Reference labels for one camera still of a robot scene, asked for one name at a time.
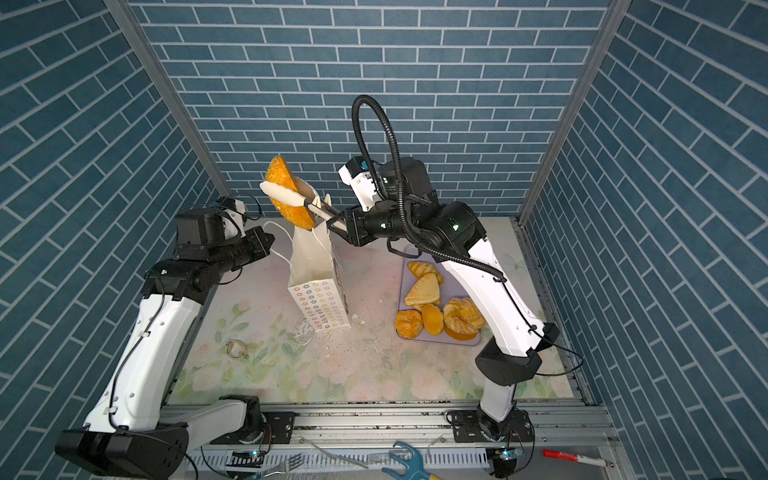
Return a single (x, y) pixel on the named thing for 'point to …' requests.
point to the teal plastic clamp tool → (415, 471)
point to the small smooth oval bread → (433, 319)
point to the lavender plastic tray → (451, 288)
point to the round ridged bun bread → (409, 323)
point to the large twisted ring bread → (462, 319)
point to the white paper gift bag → (314, 277)
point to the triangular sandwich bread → (424, 291)
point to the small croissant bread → (420, 268)
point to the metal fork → (282, 467)
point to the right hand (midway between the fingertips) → (328, 218)
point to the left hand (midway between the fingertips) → (276, 234)
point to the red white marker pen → (577, 458)
